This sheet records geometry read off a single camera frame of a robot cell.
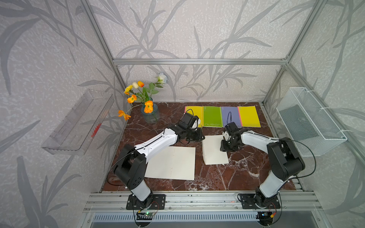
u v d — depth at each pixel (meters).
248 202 0.73
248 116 1.12
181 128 0.64
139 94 0.94
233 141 0.72
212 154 0.91
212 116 1.09
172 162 0.88
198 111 1.17
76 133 0.68
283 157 0.48
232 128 0.78
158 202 0.73
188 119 0.67
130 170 0.44
